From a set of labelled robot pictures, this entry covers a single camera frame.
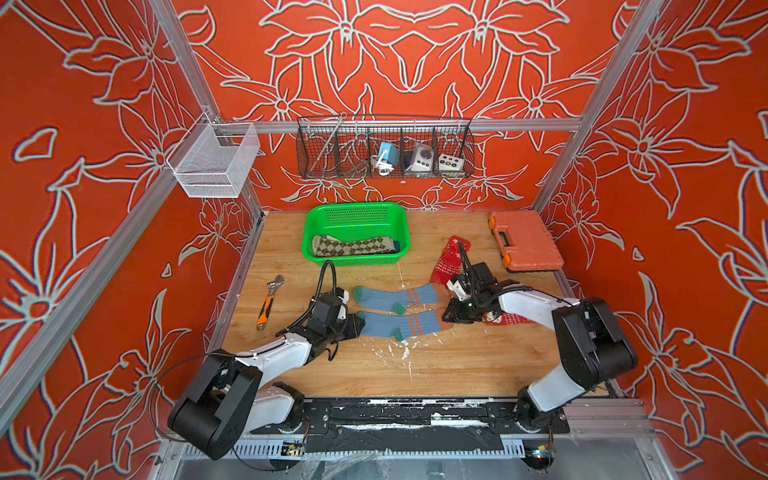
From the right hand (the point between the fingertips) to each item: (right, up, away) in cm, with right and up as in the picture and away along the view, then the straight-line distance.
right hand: (440, 317), depth 89 cm
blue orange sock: (-14, +4, +6) cm, 15 cm away
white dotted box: (+4, +49, +5) cm, 49 cm away
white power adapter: (-5, +49, +1) cm, 49 cm away
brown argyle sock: (-37, +21, +15) cm, 46 cm away
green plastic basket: (-28, +26, +23) cm, 45 cm away
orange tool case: (+35, +23, +17) cm, 45 cm away
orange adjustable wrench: (-55, +1, +2) cm, 55 cm away
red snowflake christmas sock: (+6, +15, +15) cm, 22 cm away
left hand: (-23, -1, -1) cm, 23 cm away
